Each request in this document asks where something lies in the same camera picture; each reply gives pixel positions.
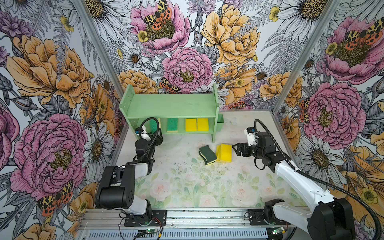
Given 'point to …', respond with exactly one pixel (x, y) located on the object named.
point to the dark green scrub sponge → (207, 155)
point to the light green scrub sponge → (172, 125)
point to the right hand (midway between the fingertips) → (239, 150)
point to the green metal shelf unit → (177, 113)
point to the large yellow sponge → (224, 153)
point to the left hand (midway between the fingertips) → (158, 133)
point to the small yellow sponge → (191, 125)
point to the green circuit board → (151, 231)
